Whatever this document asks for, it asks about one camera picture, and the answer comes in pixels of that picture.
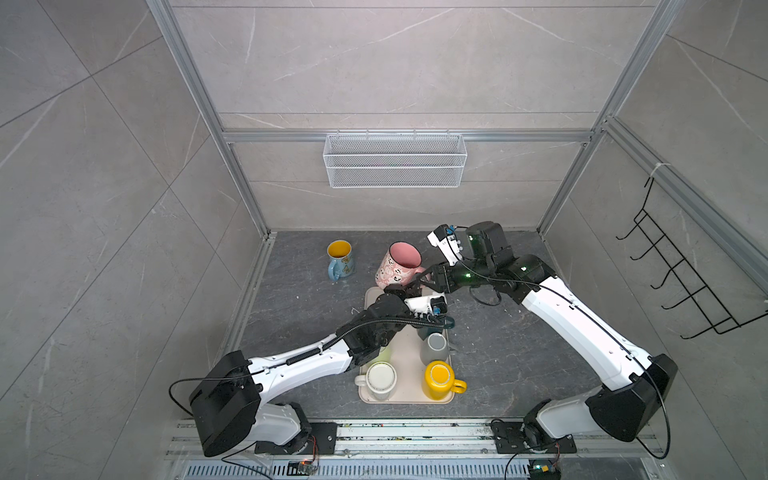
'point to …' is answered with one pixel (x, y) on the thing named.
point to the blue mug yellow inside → (341, 261)
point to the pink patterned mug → (401, 263)
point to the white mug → (380, 379)
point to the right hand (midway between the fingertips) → (422, 275)
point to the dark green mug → (425, 333)
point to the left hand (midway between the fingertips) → (414, 272)
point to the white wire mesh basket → (394, 161)
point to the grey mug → (434, 347)
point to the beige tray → (402, 351)
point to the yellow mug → (439, 381)
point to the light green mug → (384, 355)
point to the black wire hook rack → (719, 319)
